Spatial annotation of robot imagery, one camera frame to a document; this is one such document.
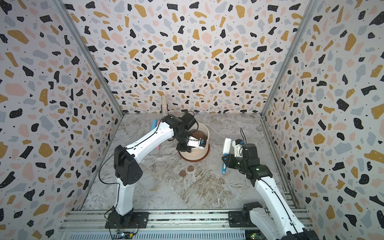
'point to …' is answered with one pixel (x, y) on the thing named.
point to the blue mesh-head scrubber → (154, 124)
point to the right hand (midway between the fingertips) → (224, 158)
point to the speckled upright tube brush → (164, 105)
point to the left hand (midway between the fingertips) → (192, 147)
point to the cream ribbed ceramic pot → (197, 153)
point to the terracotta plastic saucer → (188, 159)
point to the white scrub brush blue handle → (227, 144)
